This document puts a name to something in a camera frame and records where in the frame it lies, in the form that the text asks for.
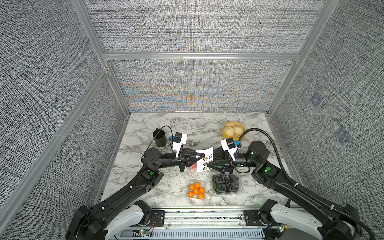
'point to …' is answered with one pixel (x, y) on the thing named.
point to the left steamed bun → (229, 130)
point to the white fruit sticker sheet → (202, 164)
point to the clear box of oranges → (196, 189)
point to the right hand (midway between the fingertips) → (209, 157)
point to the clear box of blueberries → (226, 185)
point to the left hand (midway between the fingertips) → (206, 157)
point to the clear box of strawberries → (193, 166)
